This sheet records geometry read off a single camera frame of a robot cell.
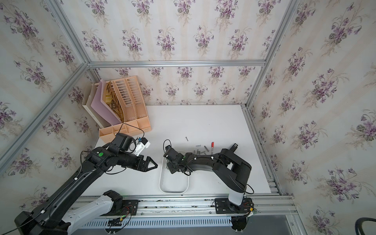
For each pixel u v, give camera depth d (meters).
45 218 0.37
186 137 1.01
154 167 0.66
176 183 0.80
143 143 0.66
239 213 0.65
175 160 0.67
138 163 0.60
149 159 0.62
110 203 0.61
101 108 0.84
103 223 0.70
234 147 0.93
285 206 0.77
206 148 0.95
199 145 0.96
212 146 0.96
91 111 0.82
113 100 0.98
